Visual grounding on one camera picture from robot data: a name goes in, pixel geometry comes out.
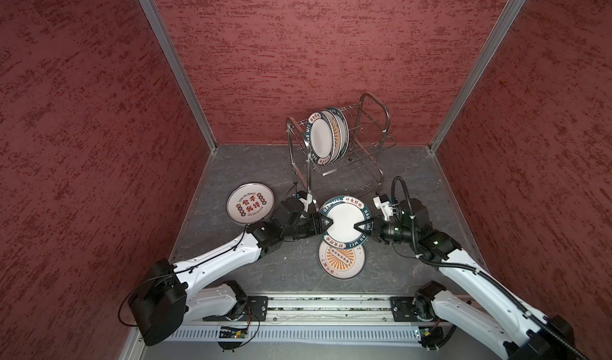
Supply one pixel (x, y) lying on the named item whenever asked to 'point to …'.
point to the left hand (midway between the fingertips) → (327, 229)
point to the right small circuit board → (431, 337)
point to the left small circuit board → (233, 334)
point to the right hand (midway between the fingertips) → (353, 233)
